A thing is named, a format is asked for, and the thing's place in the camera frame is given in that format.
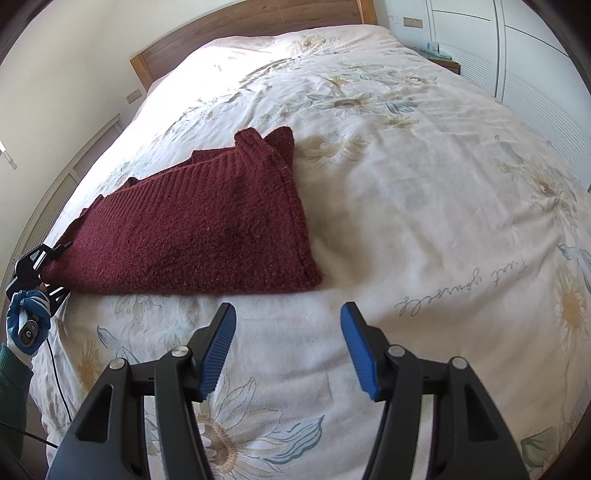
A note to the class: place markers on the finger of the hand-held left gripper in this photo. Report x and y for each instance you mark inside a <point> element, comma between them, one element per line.
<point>53,251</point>
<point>59,297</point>

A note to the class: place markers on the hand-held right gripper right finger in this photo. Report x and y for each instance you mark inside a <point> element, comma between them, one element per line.
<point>364,350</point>

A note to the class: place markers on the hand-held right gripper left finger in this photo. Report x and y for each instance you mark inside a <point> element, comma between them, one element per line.
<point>217,350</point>

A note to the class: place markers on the dark red knit sweater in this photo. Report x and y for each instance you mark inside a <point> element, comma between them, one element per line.
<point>194,230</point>

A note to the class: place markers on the person's left forearm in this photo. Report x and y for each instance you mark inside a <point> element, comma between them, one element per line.
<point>11,392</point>

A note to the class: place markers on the person's left hand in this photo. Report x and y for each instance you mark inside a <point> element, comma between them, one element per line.
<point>39,307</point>

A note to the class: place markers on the white slatted radiator cover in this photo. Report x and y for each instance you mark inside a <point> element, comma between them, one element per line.
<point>69,184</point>

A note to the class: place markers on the floral cream duvet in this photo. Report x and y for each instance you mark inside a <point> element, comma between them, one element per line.
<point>415,184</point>

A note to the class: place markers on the wooden nightstand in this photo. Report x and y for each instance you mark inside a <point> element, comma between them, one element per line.
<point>448,63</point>

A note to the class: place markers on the wooden headboard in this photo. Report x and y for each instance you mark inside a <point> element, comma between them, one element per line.
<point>258,18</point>

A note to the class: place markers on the white wardrobe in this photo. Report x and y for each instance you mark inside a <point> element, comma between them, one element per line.
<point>531,69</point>

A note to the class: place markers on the beige wall switch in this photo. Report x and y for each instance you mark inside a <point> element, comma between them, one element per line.
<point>412,21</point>
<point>134,96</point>

